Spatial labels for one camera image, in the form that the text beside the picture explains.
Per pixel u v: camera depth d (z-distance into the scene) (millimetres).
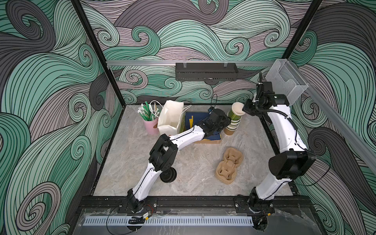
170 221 697
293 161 438
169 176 796
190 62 947
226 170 815
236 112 796
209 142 952
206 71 978
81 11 727
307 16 742
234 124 893
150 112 955
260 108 585
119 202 744
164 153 553
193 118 1035
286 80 779
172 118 999
